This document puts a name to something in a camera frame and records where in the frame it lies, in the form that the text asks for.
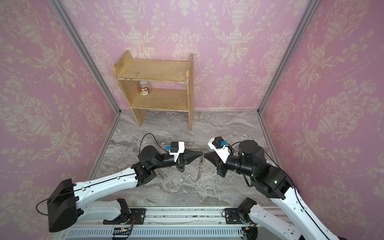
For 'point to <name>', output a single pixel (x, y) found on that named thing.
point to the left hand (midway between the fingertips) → (201, 156)
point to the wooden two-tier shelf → (171, 85)
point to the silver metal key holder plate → (202, 161)
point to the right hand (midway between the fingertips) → (206, 154)
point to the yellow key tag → (203, 161)
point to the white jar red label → (143, 88)
